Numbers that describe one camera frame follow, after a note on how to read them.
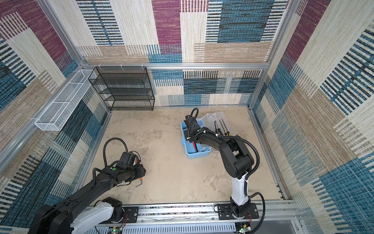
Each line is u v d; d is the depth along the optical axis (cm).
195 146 97
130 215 73
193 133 74
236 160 51
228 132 91
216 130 94
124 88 111
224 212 73
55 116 71
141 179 85
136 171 76
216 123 97
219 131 91
